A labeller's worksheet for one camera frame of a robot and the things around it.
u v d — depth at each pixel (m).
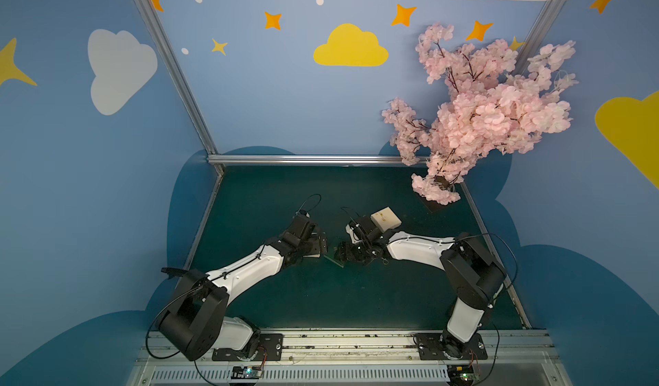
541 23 0.77
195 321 0.42
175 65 0.84
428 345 0.75
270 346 0.76
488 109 0.61
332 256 0.90
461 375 0.71
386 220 1.01
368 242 0.73
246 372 0.70
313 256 0.80
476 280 0.48
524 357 0.75
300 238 0.68
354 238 0.84
